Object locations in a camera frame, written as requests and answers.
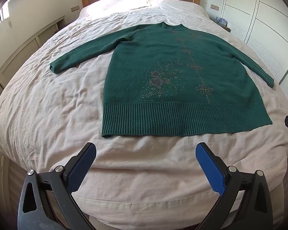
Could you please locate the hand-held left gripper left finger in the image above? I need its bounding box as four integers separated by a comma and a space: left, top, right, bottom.
17, 142, 97, 230

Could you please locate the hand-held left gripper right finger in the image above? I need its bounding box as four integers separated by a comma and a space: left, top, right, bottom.
195, 142, 274, 230

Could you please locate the green knit sweater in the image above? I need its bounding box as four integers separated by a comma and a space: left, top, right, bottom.
50, 22, 275, 139

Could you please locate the bed with beige cover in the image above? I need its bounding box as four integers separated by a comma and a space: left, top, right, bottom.
0, 0, 288, 226

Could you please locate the white wardrobe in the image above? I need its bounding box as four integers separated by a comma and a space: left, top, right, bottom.
219, 0, 288, 115

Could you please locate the wooden nightstand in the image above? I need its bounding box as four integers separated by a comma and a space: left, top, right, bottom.
212, 17, 231, 33

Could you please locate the window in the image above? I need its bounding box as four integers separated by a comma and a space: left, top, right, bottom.
0, 0, 12, 22

